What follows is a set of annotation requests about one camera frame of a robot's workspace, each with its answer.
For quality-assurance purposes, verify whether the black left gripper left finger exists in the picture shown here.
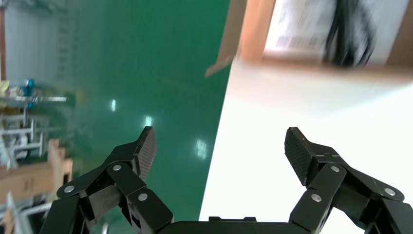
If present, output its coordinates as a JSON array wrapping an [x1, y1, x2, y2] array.
[[38, 126, 175, 234]]

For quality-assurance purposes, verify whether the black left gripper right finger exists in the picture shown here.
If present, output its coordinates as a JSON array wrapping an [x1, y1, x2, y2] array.
[[284, 127, 413, 234]]

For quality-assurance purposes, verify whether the black power cord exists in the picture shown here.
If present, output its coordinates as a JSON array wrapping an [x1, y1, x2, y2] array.
[[322, 0, 376, 68]]

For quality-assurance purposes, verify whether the brown cardboard storage box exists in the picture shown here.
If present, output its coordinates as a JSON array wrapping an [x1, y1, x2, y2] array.
[[205, 0, 413, 78]]

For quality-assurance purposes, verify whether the wooden pallet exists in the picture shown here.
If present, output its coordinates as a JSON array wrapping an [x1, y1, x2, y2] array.
[[46, 138, 73, 202]]

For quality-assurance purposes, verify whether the tall brown cardboard carton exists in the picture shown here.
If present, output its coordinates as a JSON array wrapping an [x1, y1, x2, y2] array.
[[0, 163, 54, 202]]

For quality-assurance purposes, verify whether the white printed instruction sheet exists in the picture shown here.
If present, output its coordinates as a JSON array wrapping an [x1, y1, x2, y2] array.
[[266, 0, 397, 54]]

